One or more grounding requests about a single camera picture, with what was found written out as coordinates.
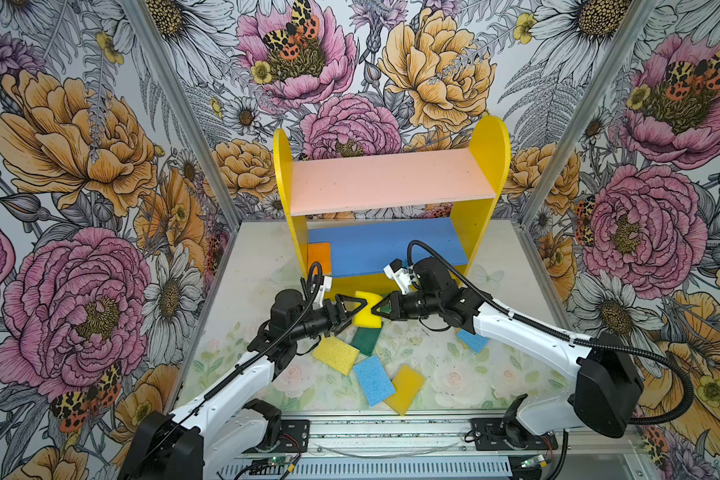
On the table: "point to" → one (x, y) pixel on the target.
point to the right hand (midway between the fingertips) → (375, 320)
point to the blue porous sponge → (374, 380)
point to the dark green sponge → (365, 339)
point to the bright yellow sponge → (365, 318)
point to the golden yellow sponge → (408, 384)
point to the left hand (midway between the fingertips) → (363, 317)
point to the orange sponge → (321, 253)
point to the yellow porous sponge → (337, 353)
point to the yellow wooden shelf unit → (375, 224)
